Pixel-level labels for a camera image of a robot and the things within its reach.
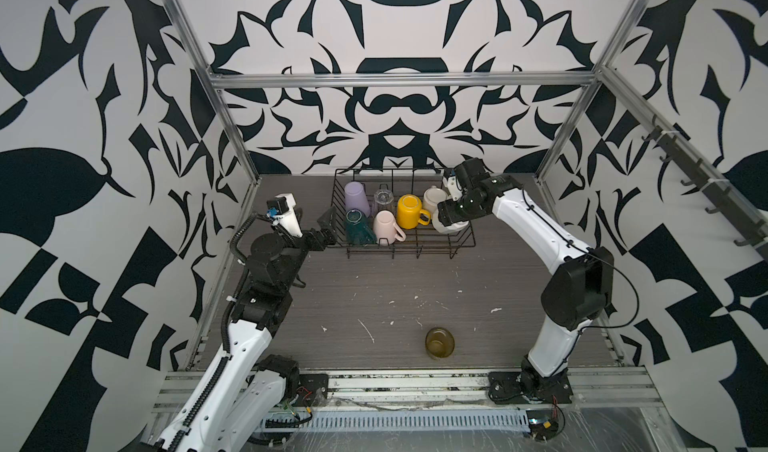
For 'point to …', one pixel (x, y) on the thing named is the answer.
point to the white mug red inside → (432, 197)
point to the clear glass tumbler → (383, 200)
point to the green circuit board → (543, 424)
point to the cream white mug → (440, 227)
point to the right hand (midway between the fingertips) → (452, 210)
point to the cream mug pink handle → (385, 229)
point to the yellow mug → (409, 211)
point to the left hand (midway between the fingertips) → (316, 204)
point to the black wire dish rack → (399, 181)
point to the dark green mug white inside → (358, 230)
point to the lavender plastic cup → (356, 197)
